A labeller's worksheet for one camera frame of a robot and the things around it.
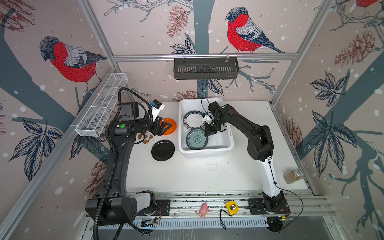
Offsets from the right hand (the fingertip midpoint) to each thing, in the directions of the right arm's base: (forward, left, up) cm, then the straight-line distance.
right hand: (205, 135), depth 94 cm
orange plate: (+8, +24, -5) cm, 26 cm away
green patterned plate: (-2, +6, -2) cm, 7 cm away
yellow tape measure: (-38, -14, -6) cm, 41 cm away
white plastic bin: (-2, -9, -8) cm, 12 cm away
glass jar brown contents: (-23, -46, 0) cm, 52 cm away
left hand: (-8, +20, +25) cm, 33 cm away
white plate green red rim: (+16, +9, -4) cm, 18 cm away
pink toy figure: (-40, 0, -5) cm, 40 cm away
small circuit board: (-47, +27, -8) cm, 54 cm away
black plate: (-9, +27, -4) cm, 28 cm away
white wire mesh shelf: (-11, +55, +26) cm, 62 cm away
